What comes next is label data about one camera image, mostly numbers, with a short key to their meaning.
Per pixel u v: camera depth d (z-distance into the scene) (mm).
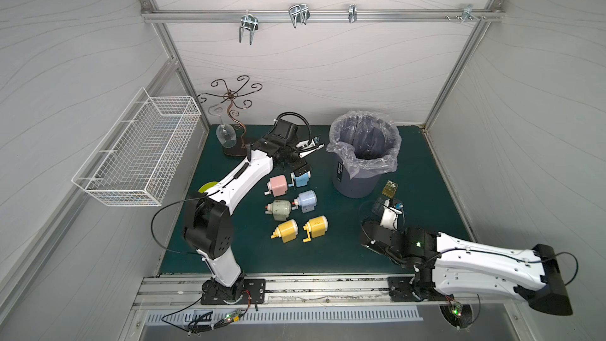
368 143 948
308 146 728
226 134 889
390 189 977
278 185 908
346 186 956
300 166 765
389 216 670
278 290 751
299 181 960
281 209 836
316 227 801
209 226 448
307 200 861
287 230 797
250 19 777
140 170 671
